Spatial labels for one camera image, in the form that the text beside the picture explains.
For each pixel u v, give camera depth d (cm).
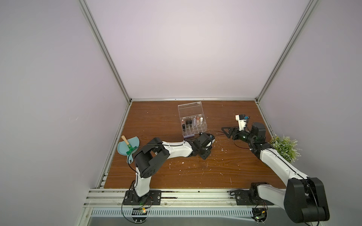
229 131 74
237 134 72
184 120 98
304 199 39
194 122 100
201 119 99
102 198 76
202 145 71
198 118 98
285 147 74
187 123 99
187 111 110
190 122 99
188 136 97
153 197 73
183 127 97
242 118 73
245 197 73
